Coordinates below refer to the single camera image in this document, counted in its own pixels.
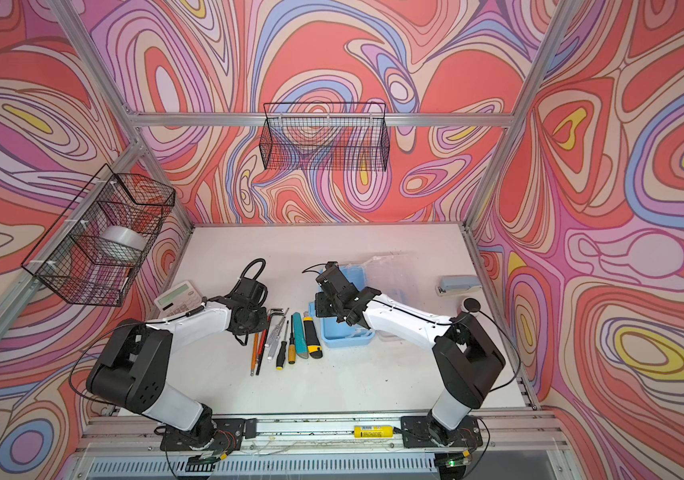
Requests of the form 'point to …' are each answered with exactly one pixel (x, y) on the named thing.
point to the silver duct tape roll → (120, 245)
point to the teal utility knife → (301, 341)
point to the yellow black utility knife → (314, 347)
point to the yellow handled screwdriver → (291, 349)
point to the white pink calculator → (178, 301)
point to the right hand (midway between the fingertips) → (324, 309)
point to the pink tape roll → (471, 304)
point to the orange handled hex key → (255, 349)
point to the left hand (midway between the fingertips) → (265, 321)
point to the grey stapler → (457, 284)
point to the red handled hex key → (261, 349)
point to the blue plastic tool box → (338, 333)
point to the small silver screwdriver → (275, 341)
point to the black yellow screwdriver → (282, 350)
